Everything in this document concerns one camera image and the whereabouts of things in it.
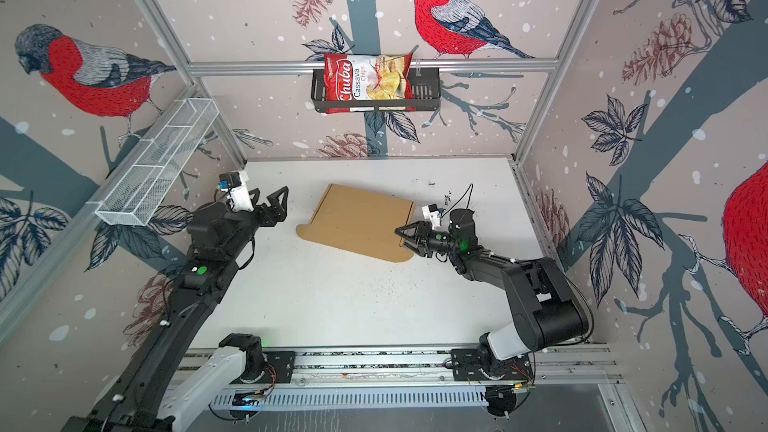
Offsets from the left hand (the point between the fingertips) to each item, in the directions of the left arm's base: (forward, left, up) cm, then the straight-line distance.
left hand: (271, 188), depth 71 cm
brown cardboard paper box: (+1, -20, -16) cm, 26 cm away
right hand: (-5, -30, -19) cm, 36 cm away
